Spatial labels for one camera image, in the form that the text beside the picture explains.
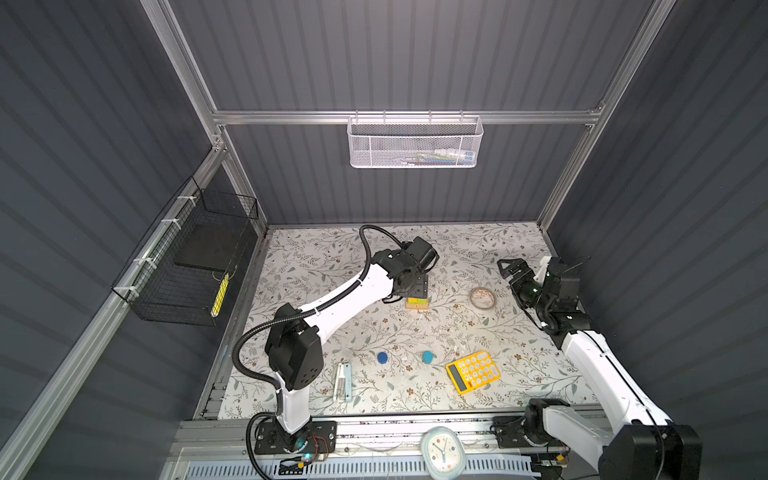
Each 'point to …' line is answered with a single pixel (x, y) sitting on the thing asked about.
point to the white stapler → (343, 385)
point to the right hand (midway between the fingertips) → (508, 272)
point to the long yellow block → (417, 300)
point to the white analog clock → (443, 453)
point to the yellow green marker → (220, 297)
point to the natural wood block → (417, 305)
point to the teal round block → (428, 357)
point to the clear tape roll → (482, 298)
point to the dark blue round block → (382, 357)
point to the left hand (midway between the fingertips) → (412, 287)
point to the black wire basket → (179, 272)
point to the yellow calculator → (473, 372)
